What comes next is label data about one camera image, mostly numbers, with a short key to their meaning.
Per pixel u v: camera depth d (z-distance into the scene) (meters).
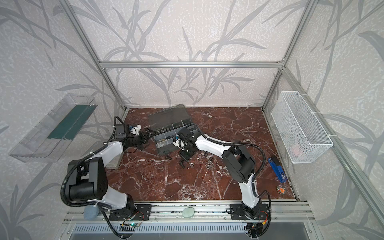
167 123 1.09
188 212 0.72
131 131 0.83
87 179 0.45
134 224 0.71
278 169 0.85
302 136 0.62
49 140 0.63
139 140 0.80
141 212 0.73
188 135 0.73
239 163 0.50
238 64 1.96
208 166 0.89
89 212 0.72
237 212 0.74
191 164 0.89
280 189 0.81
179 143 0.81
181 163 0.89
